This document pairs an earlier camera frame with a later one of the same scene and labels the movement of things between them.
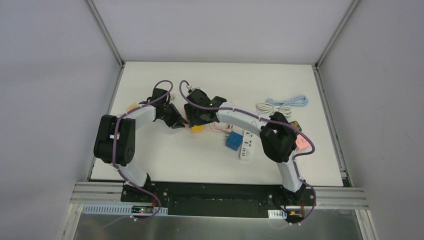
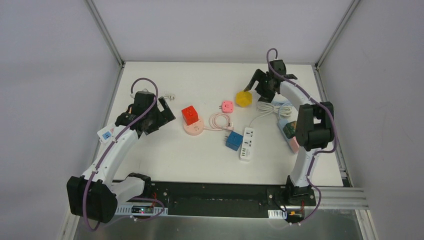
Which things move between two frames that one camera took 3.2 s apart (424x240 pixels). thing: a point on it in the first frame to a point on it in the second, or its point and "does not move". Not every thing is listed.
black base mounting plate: [220, 199] does not move
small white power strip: [246, 152] does not move
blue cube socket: [234, 140] does not move
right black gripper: [191, 115] to [262, 84]
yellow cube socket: [197, 128] to [244, 99]
